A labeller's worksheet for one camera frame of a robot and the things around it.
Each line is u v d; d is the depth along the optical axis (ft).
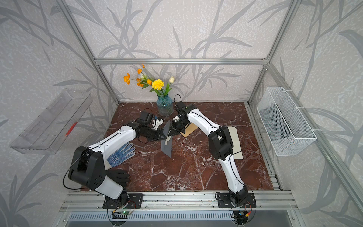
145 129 2.33
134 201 2.38
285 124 2.02
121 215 2.37
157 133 2.49
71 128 2.15
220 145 1.85
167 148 2.85
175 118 2.90
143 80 3.34
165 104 3.43
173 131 2.62
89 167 1.43
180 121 2.58
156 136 2.50
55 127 2.28
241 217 2.36
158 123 2.70
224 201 2.40
